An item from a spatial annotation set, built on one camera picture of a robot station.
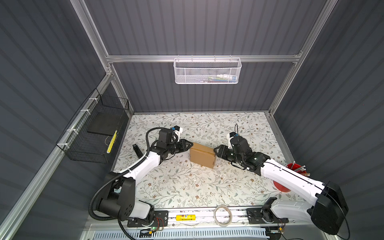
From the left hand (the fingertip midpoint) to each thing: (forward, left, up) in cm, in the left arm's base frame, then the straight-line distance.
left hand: (192, 144), depth 84 cm
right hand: (-6, -13, +1) cm, 14 cm away
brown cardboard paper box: (-7, -5, -1) cm, 9 cm away
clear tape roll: (-34, -18, -15) cm, 41 cm away
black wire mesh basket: (0, +50, +12) cm, 51 cm away
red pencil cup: (-16, -53, -1) cm, 55 cm away
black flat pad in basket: (+7, +44, +13) cm, 47 cm away
